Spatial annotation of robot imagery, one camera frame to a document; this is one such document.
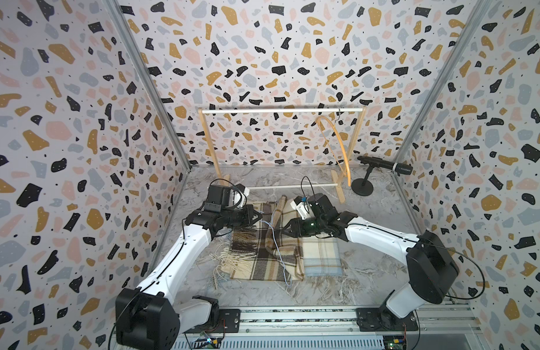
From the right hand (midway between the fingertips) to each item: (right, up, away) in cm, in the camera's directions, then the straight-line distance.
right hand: (285, 232), depth 81 cm
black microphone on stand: (+41, +16, +32) cm, 54 cm away
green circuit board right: (+36, -34, -9) cm, 50 cm away
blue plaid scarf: (+15, -12, +7) cm, 20 cm away
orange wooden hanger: (+36, +31, +44) cm, 65 cm away
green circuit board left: (-25, -34, -10) cm, 43 cm away
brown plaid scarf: (-9, -8, +4) cm, 13 cm away
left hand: (-8, +7, -4) cm, 11 cm away
